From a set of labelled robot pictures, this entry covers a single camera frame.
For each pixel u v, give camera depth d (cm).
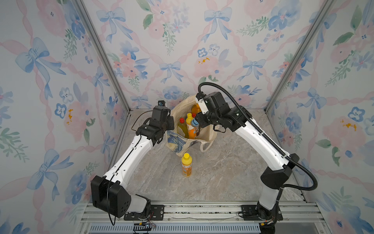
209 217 73
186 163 71
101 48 84
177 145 96
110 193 39
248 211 74
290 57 91
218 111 51
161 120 59
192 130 90
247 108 122
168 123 72
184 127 91
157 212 74
